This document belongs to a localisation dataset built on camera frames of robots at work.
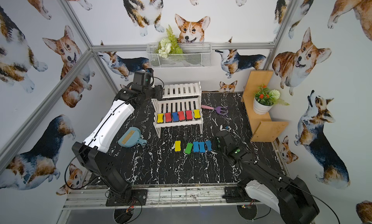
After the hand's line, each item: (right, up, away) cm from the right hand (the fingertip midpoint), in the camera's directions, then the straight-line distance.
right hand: (217, 136), depth 85 cm
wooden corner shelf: (+25, +6, -4) cm, 25 cm away
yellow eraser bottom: (-34, +10, +4) cm, 36 cm away
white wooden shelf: (-23, +17, +12) cm, 32 cm away
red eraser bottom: (-30, +11, +5) cm, 32 cm away
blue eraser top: (-4, -7, +5) cm, 9 cm away
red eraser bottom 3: (-17, +12, +6) cm, 21 cm away
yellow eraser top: (-24, -7, +6) cm, 25 cm away
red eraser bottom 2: (-22, +12, +5) cm, 25 cm away
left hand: (-34, +29, -6) cm, 45 cm away
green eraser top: (-17, -9, +5) cm, 20 cm away
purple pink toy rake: (+5, +16, +27) cm, 32 cm away
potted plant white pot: (+30, +22, +4) cm, 37 cm away
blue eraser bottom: (-25, +11, +5) cm, 28 cm away
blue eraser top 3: (-12, -8, +5) cm, 15 cm away
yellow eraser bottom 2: (-12, +13, +5) cm, 18 cm away
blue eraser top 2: (-9, -8, +5) cm, 13 cm away
